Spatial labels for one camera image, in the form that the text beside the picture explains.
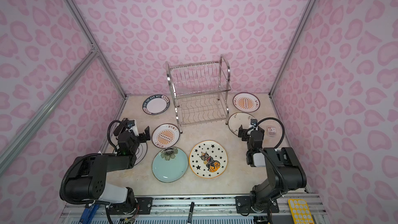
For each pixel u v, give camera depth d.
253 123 0.80
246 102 1.14
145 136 0.84
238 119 1.05
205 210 0.72
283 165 0.51
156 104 1.15
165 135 0.98
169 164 0.84
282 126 0.70
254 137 0.71
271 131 0.98
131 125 0.78
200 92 1.30
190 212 0.72
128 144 0.70
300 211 0.71
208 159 0.88
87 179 0.45
